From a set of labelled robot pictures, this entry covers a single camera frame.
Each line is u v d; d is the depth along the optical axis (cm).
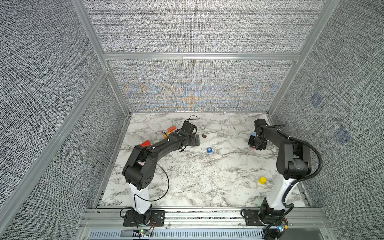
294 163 52
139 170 49
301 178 51
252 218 73
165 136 64
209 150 98
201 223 73
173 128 107
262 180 85
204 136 107
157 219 74
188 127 74
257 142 84
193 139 85
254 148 92
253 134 90
